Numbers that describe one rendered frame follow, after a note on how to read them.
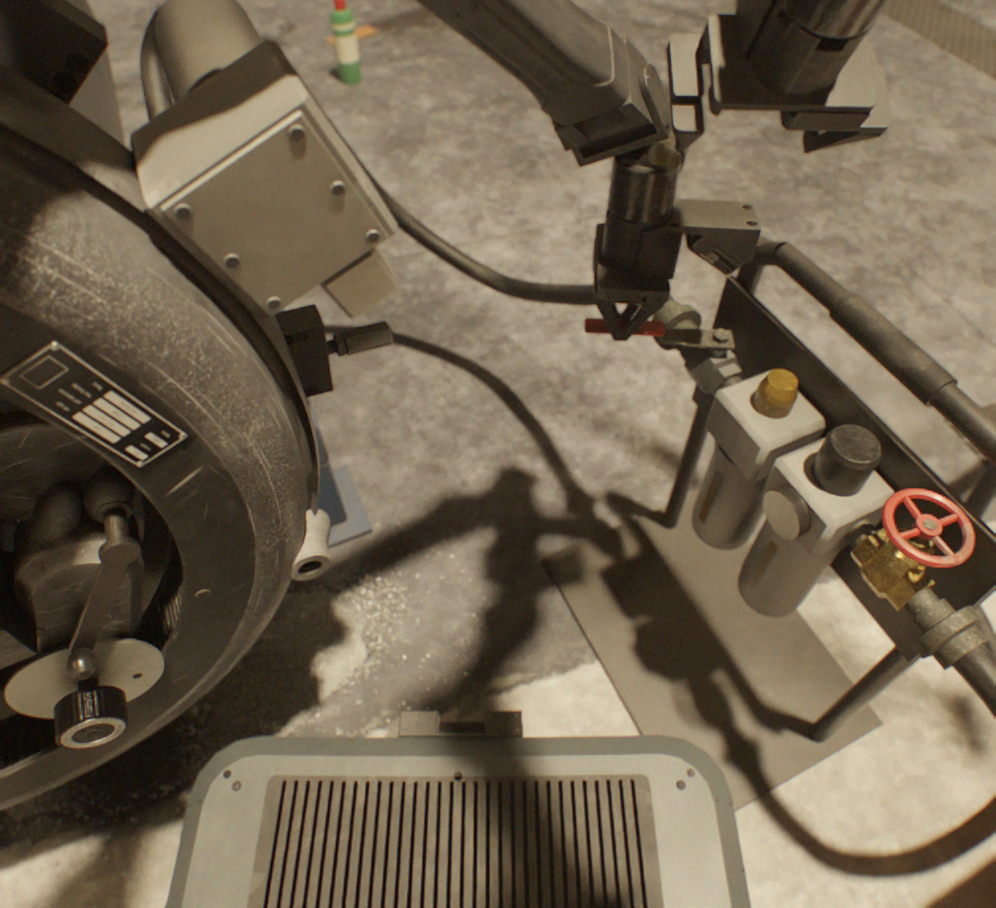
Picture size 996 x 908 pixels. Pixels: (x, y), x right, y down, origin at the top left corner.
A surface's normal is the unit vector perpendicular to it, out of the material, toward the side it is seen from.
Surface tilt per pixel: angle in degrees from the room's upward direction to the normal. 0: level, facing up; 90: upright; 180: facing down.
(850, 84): 30
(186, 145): 23
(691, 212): 0
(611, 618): 0
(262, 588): 94
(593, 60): 55
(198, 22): 9
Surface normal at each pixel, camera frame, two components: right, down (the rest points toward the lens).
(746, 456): -0.91, 0.32
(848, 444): 0.00, -0.65
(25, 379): 0.42, 0.69
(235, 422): 0.73, 0.47
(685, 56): 0.00, -0.18
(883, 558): -1.00, 0.04
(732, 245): -0.07, 0.76
